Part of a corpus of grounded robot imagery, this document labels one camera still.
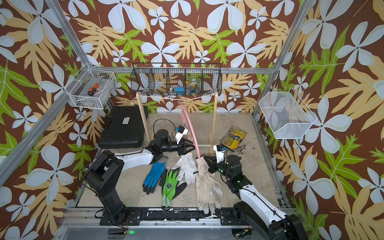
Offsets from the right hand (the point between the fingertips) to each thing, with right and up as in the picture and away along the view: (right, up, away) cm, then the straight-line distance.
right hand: (204, 157), depth 81 cm
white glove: (+1, -15, +3) cm, 15 cm away
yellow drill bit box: (+22, +9, +21) cm, 31 cm away
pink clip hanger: (-8, +17, -9) cm, 21 cm away
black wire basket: (-15, +49, +18) cm, 54 cm away
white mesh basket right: (+47, +23, +1) cm, 52 cm away
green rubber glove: (-19, -18, +2) cm, 26 cm away
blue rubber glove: (-29, -12, +3) cm, 32 cm away
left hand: (-4, +7, 0) cm, 9 cm away
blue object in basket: (-14, +40, +13) cm, 44 cm away
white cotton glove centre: (-10, -8, +10) cm, 16 cm away
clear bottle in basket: (-5, +44, +16) cm, 47 cm away
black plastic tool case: (-54, +16, +23) cm, 61 cm away
